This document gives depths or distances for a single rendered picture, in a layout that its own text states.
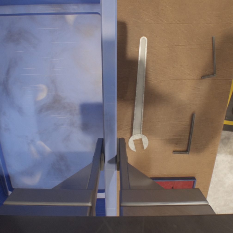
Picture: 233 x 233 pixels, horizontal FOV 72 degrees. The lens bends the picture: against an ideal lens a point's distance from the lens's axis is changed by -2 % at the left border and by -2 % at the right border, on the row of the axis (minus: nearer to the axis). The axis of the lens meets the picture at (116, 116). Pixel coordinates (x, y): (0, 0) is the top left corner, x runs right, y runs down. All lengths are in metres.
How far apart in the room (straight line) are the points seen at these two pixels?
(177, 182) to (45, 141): 0.32
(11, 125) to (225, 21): 0.41
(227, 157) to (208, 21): 0.88
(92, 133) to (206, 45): 0.27
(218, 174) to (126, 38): 1.00
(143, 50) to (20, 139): 0.26
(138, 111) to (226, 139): 0.79
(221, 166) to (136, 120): 0.87
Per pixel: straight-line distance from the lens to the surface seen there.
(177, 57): 0.35
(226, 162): 1.16
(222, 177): 1.21
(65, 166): 0.29
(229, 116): 0.61
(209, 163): 0.45
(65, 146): 0.27
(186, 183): 0.45
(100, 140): 0.15
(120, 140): 0.15
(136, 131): 0.35
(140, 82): 0.33
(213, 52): 0.37
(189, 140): 0.39
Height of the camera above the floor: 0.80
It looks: 72 degrees down
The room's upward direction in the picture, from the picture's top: 179 degrees clockwise
